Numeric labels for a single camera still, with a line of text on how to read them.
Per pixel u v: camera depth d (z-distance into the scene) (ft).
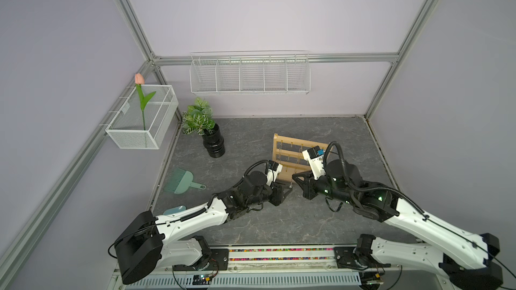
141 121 2.53
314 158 1.84
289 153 2.70
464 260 1.33
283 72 3.34
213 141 3.16
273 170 2.23
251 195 1.95
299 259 2.47
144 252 1.32
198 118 2.76
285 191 2.41
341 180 1.47
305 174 1.92
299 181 2.10
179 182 3.08
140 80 2.59
